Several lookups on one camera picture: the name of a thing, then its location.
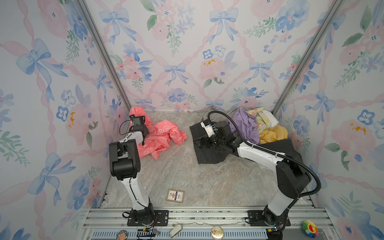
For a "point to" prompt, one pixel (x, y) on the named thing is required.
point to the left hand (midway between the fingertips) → (139, 128)
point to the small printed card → (175, 196)
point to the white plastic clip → (175, 230)
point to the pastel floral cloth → (264, 118)
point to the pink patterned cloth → (160, 133)
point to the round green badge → (122, 235)
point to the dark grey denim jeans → (214, 155)
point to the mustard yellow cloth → (275, 133)
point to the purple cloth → (246, 122)
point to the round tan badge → (217, 232)
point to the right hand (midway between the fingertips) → (199, 136)
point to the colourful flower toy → (310, 228)
